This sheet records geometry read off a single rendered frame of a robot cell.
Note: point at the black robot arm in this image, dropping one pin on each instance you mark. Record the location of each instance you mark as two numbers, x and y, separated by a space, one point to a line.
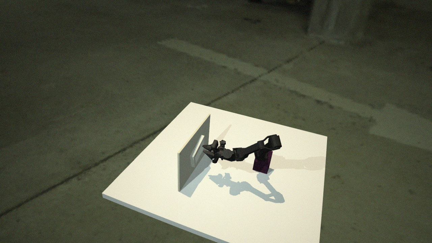
259 149

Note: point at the white picture frame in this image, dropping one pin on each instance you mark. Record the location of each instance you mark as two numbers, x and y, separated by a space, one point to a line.
197 151

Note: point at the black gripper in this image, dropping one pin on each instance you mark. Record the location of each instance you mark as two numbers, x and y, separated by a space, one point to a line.
213 152

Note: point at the pale beige wall panel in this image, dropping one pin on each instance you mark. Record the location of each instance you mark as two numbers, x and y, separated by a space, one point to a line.
184 163

